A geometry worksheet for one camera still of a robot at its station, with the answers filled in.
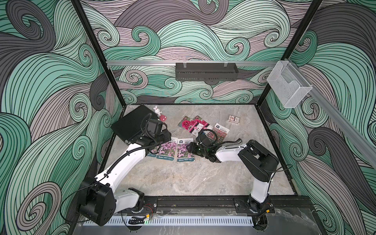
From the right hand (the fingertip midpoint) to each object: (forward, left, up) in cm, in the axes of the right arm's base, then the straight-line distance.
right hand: (186, 149), depth 92 cm
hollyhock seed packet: (+22, +1, 0) cm, 22 cm away
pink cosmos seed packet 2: (-4, +2, -1) cm, 4 cm away
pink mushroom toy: (+26, +18, 0) cm, 32 cm away
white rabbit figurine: (+29, +22, +6) cm, 36 cm away
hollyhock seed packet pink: (+20, -8, -2) cm, 22 cm away
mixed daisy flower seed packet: (+14, -23, -3) cm, 27 cm away
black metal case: (+19, +42, -1) cm, 46 cm away
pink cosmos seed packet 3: (-1, +21, -1) cm, 21 cm away
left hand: (+2, +10, +16) cm, 19 cm away
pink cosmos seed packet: (0, +12, -1) cm, 12 cm away
